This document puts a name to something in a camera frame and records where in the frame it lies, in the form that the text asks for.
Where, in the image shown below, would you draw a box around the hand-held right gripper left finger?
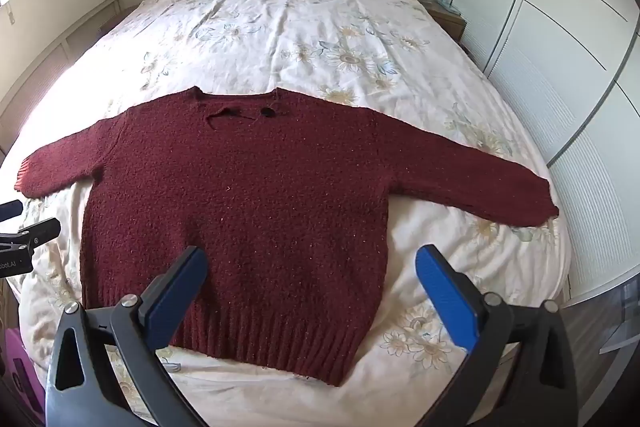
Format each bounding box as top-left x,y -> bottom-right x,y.
45,246 -> 209,427

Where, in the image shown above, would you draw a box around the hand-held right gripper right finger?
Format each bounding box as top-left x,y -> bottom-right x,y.
415,244 -> 579,427

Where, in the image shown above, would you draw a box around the maroon knit sweater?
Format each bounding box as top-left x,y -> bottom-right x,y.
15,87 -> 560,388

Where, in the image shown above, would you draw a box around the purple box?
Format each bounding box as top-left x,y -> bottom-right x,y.
0,327 -> 46,413

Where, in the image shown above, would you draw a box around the glass side table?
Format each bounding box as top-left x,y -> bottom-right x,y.
565,282 -> 640,355

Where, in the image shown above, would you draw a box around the wooden nightstand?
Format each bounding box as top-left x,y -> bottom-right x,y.
417,0 -> 468,42

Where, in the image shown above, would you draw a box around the white sliding wardrobe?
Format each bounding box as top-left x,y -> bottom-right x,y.
447,0 -> 640,308

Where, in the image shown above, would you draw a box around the floral white duvet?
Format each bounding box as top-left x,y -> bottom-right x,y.
0,0 -> 573,427

